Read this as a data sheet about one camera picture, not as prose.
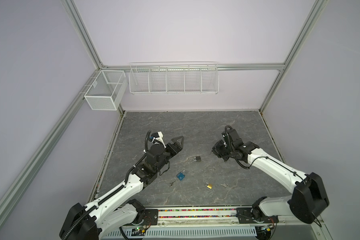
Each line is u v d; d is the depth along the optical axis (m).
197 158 0.94
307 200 0.41
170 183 0.85
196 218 0.75
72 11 0.70
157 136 0.70
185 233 1.58
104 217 0.43
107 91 1.01
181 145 0.69
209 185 0.83
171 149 0.67
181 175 0.87
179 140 0.72
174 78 0.98
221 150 0.74
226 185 0.83
